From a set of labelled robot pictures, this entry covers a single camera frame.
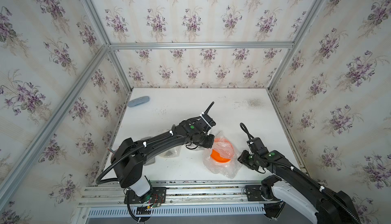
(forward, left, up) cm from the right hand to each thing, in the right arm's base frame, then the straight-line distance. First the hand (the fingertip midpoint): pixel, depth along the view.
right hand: (241, 161), depth 84 cm
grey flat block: (-2, +51, +3) cm, 51 cm away
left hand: (+5, +17, +12) cm, 21 cm away
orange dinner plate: (+4, +11, +4) cm, 12 cm away
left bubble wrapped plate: (+3, +39, +4) cm, 39 cm away
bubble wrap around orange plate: (-5, +8, 0) cm, 9 cm away
